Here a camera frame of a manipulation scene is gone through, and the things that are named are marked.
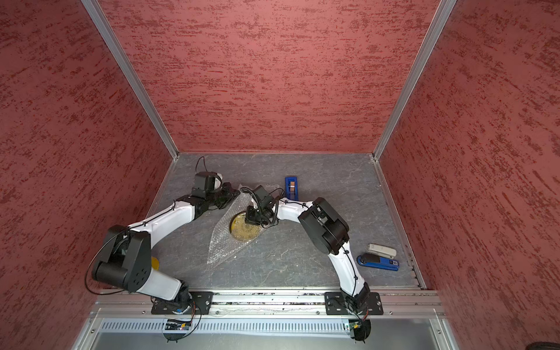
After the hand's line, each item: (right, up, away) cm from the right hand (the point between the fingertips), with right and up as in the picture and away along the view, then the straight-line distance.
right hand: (246, 224), depth 94 cm
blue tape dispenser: (+20, +16, +6) cm, 26 cm away
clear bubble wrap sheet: (-9, -7, -6) cm, 13 cm away
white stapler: (+56, -8, -10) cm, 57 cm away
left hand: (-2, +13, -4) cm, 14 cm away
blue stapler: (+52, -11, -13) cm, 55 cm away
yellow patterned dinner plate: (-1, -2, -3) cm, 4 cm away
